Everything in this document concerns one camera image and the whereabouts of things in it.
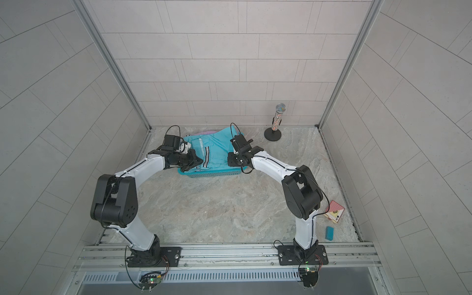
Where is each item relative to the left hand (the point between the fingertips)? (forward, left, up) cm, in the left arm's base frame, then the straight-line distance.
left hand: (206, 158), depth 91 cm
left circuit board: (-48, +15, -8) cm, 51 cm away
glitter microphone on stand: (+23, -37, -7) cm, 45 cm away
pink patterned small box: (-24, -60, -7) cm, 65 cm away
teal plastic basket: (-10, -3, +2) cm, 10 cm away
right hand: (0, -12, -1) cm, 12 cm away
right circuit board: (-47, -44, -9) cm, 65 cm away
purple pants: (+26, +5, -10) cm, 29 cm away
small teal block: (-32, -55, -8) cm, 65 cm away
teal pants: (+6, -4, +1) cm, 7 cm away
